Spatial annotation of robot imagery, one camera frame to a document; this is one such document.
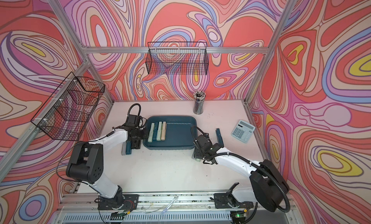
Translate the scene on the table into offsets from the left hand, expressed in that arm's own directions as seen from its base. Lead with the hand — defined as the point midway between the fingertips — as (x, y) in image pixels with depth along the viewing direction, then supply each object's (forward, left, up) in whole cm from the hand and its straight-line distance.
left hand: (149, 134), depth 95 cm
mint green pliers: (-17, -32, -2) cm, 36 cm away
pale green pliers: (-2, -6, 0) cm, 7 cm away
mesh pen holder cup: (+21, -33, +13) cm, 42 cm away
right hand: (-15, -34, -2) cm, 37 cm away
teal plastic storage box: (+5, -13, -7) cm, 16 cm away
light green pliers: (-1, -1, 0) cm, 1 cm away
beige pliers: (+1, -9, -1) cm, 9 cm away
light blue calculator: (+3, -64, -2) cm, 64 cm away
